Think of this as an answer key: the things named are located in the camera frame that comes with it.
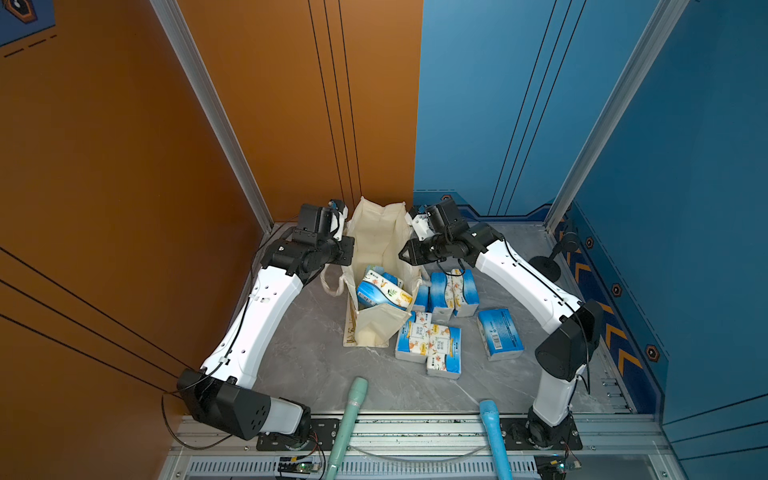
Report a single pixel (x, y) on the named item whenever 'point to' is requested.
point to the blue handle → (491, 416)
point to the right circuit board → (555, 466)
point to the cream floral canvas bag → (383, 238)
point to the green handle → (357, 393)
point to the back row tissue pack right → (471, 295)
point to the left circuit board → (302, 467)
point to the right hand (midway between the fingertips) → (404, 253)
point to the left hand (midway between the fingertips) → (348, 240)
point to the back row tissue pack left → (422, 300)
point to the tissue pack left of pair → (412, 344)
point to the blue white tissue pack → (374, 289)
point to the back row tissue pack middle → (441, 313)
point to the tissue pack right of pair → (445, 352)
